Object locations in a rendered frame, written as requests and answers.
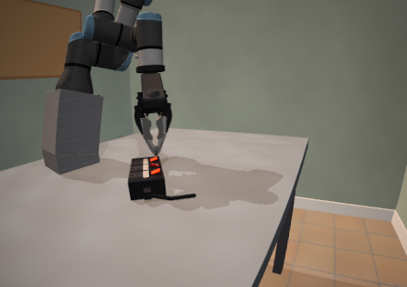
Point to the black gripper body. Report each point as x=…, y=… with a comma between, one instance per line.
x=149, y=69

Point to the black power strip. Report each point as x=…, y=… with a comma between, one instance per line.
x=145, y=183

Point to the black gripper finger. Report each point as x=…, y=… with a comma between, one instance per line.
x=163, y=123
x=144, y=125

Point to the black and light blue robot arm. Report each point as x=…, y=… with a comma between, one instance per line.
x=124, y=39

